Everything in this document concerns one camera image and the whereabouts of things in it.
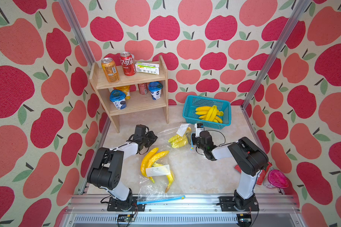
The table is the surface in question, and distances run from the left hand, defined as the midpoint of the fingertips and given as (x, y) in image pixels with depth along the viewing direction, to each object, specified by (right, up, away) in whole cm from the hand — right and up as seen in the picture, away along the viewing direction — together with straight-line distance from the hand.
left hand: (159, 138), depth 93 cm
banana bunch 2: (+40, +17, +14) cm, 45 cm away
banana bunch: (+35, +19, +18) cm, 43 cm away
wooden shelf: (-29, +21, -5) cm, 36 cm away
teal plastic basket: (+25, +27, +24) cm, 44 cm away
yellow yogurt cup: (-21, +32, -4) cm, 39 cm away
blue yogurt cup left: (-24, +26, -9) cm, 37 cm away
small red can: (-11, +34, +2) cm, 36 cm away
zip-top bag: (+1, -23, -13) cm, 26 cm away
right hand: (+20, +1, +3) cm, 20 cm away
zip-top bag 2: (+4, +1, +5) cm, 6 cm away
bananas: (-5, -11, -12) cm, 17 cm away
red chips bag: (+62, -20, -11) cm, 66 cm away
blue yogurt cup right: (-3, +33, -4) cm, 33 cm away
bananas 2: (+12, -2, -2) cm, 13 cm away
